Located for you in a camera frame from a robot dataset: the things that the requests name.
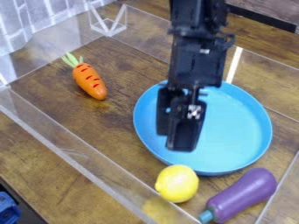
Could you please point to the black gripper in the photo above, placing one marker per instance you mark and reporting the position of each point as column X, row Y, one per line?
column 198, row 60

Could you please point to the white mesh curtain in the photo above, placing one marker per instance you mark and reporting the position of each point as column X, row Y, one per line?
column 23, row 17

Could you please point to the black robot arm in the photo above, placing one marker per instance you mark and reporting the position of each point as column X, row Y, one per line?
column 201, row 15

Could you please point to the yellow toy lemon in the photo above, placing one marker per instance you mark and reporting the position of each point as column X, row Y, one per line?
column 177, row 183

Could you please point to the orange toy carrot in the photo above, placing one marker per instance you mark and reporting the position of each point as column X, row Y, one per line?
column 87, row 77

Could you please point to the blue object at corner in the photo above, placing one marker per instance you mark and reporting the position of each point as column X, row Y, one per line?
column 10, row 211

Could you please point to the blue round tray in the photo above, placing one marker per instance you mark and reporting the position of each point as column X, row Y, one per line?
column 235, row 136

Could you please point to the clear acrylic enclosure wall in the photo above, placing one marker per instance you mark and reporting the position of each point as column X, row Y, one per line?
column 71, row 156

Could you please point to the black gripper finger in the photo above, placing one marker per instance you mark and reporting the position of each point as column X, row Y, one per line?
column 185, row 124

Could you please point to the purple toy eggplant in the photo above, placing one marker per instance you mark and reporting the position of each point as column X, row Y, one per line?
column 254, row 188

